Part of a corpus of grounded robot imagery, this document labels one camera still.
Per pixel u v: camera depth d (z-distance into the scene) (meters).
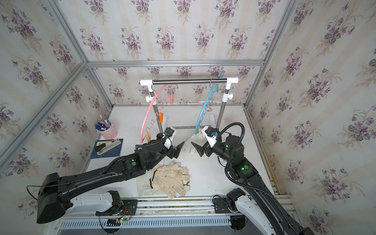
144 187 0.78
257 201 0.46
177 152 0.63
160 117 0.79
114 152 0.93
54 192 0.40
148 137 0.71
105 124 0.96
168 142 0.59
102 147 0.89
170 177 0.80
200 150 0.60
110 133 0.95
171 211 0.73
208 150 0.60
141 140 0.67
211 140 0.58
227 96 0.70
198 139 0.84
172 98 1.23
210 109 0.85
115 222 0.71
